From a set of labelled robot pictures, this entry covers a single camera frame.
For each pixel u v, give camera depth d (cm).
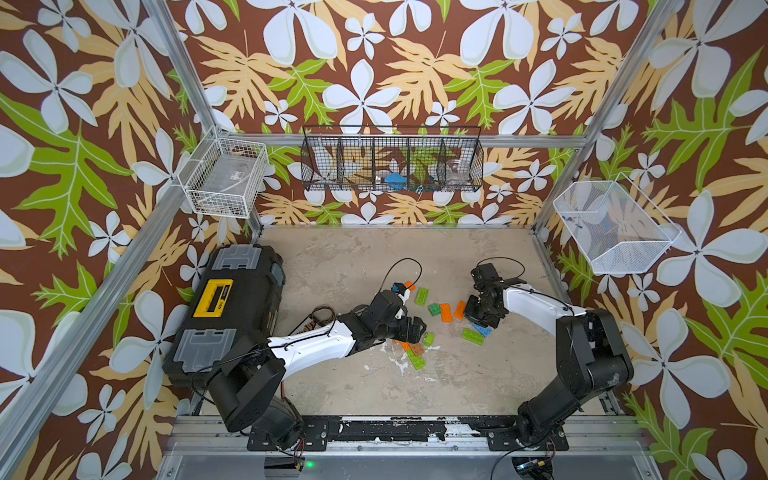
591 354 46
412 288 102
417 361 86
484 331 91
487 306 71
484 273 77
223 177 86
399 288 77
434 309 95
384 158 97
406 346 88
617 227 82
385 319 67
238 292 81
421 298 99
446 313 96
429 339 88
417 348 88
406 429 75
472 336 91
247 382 43
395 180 94
